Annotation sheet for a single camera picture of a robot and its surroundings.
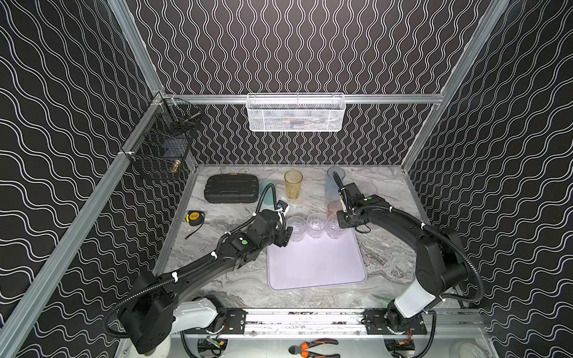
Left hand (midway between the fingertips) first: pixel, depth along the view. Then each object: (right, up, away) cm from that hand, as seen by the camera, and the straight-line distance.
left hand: (284, 221), depth 81 cm
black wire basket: (-54, +34, +17) cm, 66 cm away
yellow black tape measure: (-39, -1, +17) cm, 43 cm away
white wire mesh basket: (+6, +57, +49) cm, 75 cm away
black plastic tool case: (-26, +12, +29) cm, 41 cm away
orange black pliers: (+7, -37, -11) cm, 40 cm away
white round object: (+59, -39, -11) cm, 72 cm away
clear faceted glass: (+14, -4, +14) cm, 20 cm away
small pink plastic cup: (+21, +3, +16) cm, 26 cm away
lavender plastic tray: (+12, -18, +8) cm, 23 cm away
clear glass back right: (+40, +12, +26) cm, 49 cm away
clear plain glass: (+19, -3, +7) cm, 21 cm away
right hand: (+25, -1, +11) cm, 28 cm away
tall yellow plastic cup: (+4, +16, +20) cm, 26 cm away
